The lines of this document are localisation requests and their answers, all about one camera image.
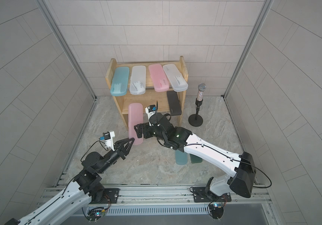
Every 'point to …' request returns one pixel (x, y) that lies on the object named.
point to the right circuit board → (217, 210)
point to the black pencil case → (174, 103)
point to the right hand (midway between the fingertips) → (141, 126)
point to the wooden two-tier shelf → (150, 97)
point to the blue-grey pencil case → (181, 158)
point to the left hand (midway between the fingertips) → (135, 140)
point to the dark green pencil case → (195, 159)
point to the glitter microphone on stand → (196, 120)
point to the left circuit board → (94, 214)
